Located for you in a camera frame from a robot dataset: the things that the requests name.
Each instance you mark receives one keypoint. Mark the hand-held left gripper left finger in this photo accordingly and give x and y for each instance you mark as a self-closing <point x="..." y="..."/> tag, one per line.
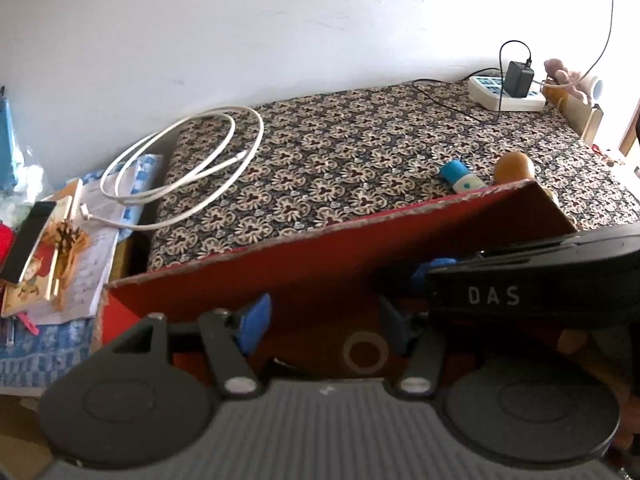
<point x="255" y="320"/>

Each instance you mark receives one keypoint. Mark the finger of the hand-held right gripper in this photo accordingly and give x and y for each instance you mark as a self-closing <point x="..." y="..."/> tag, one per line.
<point x="435" y="264"/>

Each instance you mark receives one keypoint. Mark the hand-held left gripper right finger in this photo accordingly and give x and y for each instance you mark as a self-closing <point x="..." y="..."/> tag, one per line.
<point x="395" y="325"/>

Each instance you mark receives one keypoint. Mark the red cardboard box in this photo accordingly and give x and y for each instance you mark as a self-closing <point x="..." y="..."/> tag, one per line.
<point x="325" y="270"/>

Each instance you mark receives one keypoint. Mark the person's right hand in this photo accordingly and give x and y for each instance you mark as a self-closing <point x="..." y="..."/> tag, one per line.
<point x="570" y="342"/>

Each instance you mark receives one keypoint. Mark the blue and white tube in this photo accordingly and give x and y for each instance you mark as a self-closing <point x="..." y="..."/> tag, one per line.
<point x="455" y="170"/>

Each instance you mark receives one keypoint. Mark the orange egg-shaped object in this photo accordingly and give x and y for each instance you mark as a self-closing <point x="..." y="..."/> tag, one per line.
<point x="515" y="167"/>

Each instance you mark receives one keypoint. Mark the small red flower ornament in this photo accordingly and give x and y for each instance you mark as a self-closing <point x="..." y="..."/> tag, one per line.
<point x="610" y="161"/>

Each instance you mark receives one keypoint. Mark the wooden side table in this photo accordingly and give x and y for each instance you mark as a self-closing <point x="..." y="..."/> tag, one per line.
<point x="127" y="255"/>

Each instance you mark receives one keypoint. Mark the printed paper sheets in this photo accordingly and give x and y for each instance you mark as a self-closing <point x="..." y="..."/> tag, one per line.
<point x="95" y="260"/>

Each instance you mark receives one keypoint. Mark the wooden box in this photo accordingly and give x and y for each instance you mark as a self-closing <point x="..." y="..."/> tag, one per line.
<point x="575" y="110"/>

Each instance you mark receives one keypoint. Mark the white power strip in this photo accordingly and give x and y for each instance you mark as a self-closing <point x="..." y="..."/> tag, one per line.
<point x="485" y="92"/>

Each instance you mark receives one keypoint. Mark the white cup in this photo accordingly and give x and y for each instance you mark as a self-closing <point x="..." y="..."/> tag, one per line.
<point x="596" y="89"/>

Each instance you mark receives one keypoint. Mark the black charger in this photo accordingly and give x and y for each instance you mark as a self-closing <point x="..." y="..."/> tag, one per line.
<point x="519" y="80"/>

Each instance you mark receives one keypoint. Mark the blue checked cloth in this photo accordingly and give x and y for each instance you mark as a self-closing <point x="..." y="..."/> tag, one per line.
<point x="50" y="355"/>

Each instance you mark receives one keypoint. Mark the small pine cone ornament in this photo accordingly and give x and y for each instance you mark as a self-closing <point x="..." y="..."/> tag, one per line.
<point x="65" y="235"/>

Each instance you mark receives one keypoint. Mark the pink plush toy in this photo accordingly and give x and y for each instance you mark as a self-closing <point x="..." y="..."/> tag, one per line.
<point x="555" y="67"/>

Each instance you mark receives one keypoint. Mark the illustrated yellow book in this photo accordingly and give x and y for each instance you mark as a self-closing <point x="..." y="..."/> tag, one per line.
<point x="35" y="270"/>

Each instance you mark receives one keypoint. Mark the pink clip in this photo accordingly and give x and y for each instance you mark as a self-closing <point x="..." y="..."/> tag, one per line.
<point x="29" y="322"/>

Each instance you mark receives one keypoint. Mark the black phone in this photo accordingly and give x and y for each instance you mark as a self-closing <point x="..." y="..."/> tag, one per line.
<point x="25" y="245"/>

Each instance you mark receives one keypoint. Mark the red plush stocking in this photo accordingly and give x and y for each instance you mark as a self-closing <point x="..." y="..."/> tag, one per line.
<point x="4" y="247"/>

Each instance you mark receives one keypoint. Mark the white plastic bag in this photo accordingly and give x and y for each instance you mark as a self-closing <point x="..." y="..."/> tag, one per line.
<point x="30" y="175"/>

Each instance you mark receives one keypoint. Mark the blue bag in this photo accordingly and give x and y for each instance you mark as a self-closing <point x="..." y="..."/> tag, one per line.
<point x="6" y="145"/>

